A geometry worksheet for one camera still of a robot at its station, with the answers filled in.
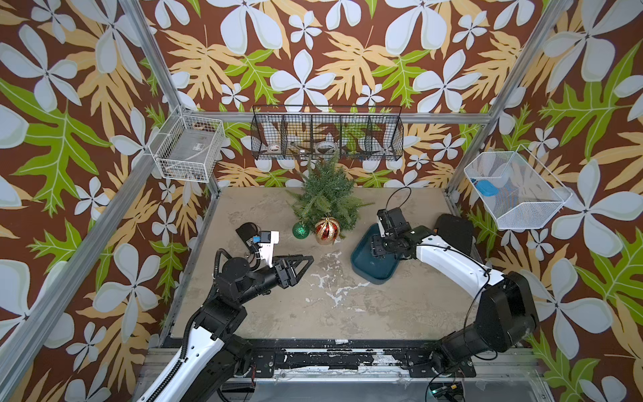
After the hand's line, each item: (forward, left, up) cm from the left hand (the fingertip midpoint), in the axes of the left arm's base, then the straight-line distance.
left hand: (309, 258), depth 64 cm
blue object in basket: (+30, -62, -4) cm, 69 cm away
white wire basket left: (+40, +43, +5) cm, 59 cm away
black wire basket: (+56, +4, +1) cm, 56 cm away
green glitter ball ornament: (+14, +3, -7) cm, 16 cm away
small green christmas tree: (+23, -5, +2) cm, 23 cm away
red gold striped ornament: (+9, -5, 0) cm, 10 cm away
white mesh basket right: (+26, -69, -2) cm, 74 cm away
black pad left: (+30, +29, -30) cm, 51 cm away
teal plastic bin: (+11, -23, -29) cm, 39 cm away
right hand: (+16, -24, -18) cm, 34 cm away
